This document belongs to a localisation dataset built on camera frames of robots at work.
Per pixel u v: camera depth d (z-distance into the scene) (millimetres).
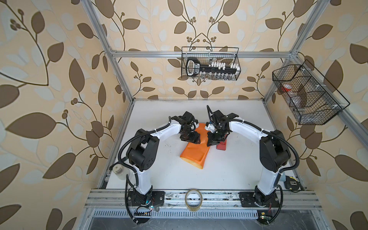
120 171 749
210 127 845
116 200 763
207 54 902
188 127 787
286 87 807
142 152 495
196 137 807
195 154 817
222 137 767
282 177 783
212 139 790
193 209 719
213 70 830
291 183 768
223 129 699
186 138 808
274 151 488
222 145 894
